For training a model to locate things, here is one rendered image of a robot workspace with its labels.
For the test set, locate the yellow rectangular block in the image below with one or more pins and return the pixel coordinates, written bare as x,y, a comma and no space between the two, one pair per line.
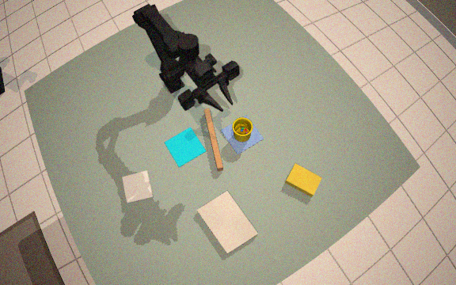
303,180

